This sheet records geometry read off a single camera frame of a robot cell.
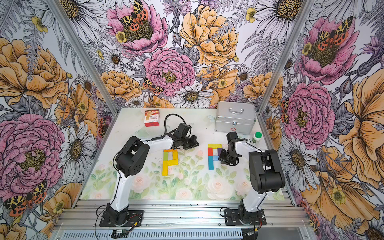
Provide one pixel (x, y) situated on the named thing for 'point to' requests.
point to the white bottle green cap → (257, 137)
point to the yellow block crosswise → (173, 162)
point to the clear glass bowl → (151, 132)
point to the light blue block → (215, 158)
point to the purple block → (219, 151)
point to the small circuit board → (119, 233)
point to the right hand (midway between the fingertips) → (221, 164)
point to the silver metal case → (238, 117)
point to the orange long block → (169, 150)
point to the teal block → (210, 163)
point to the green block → (165, 156)
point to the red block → (210, 151)
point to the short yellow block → (174, 155)
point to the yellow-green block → (214, 145)
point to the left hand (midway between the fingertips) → (198, 146)
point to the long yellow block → (165, 168)
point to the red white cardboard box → (151, 118)
